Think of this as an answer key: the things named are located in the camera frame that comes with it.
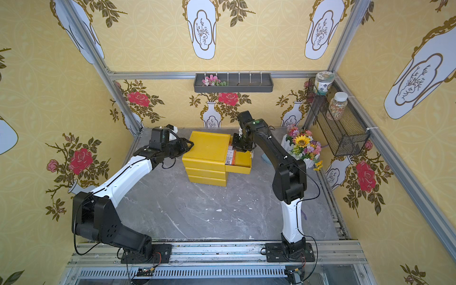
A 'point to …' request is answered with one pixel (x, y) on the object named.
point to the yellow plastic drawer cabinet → (205, 162)
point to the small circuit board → (145, 272)
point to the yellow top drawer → (238, 162)
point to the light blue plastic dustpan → (266, 158)
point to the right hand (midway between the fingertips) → (239, 144)
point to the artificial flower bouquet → (303, 147)
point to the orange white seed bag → (231, 155)
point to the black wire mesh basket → (341, 122)
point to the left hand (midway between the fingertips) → (186, 144)
